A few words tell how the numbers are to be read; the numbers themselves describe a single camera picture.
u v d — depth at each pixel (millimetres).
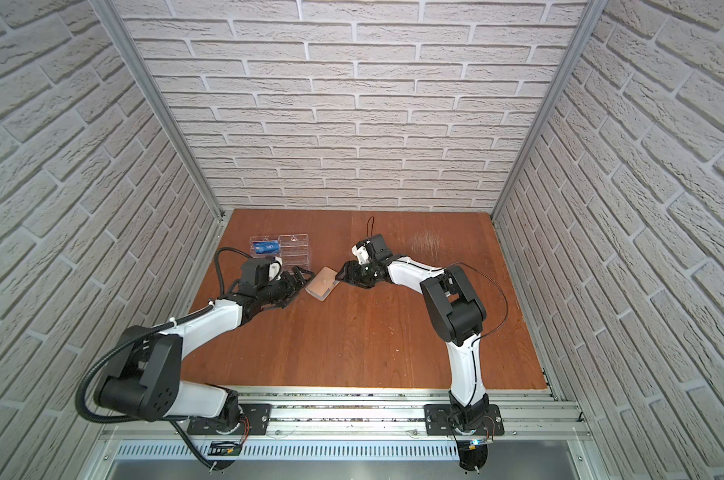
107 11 693
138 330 471
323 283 967
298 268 812
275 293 767
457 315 536
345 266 883
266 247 1003
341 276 911
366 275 848
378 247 795
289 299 793
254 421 729
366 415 759
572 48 747
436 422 733
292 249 1027
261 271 709
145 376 430
